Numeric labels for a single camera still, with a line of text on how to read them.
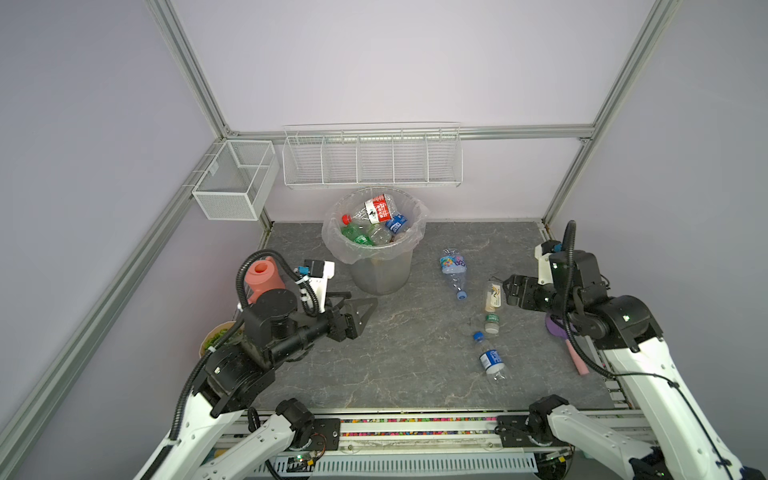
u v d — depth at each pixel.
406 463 0.71
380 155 0.97
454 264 1.02
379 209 0.87
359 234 0.88
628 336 0.41
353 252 0.79
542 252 0.60
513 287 0.60
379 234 0.86
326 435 0.73
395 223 0.91
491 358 0.81
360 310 0.51
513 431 0.73
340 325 0.50
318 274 0.50
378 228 0.88
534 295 0.59
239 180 1.02
